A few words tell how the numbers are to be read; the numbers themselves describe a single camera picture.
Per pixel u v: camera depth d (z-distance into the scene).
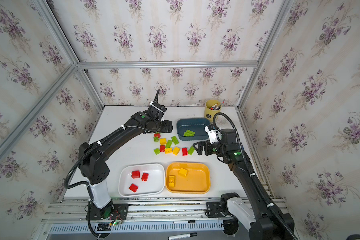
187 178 0.84
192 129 1.06
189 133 1.03
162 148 0.96
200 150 0.69
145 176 0.85
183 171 0.84
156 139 0.98
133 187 0.80
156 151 0.95
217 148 0.65
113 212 0.71
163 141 0.98
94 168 0.46
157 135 1.01
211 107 1.08
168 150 0.93
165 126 0.75
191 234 0.67
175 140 1.01
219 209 0.73
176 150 0.94
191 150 0.95
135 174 0.84
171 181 0.83
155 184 0.82
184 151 0.93
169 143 0.98
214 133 0.69
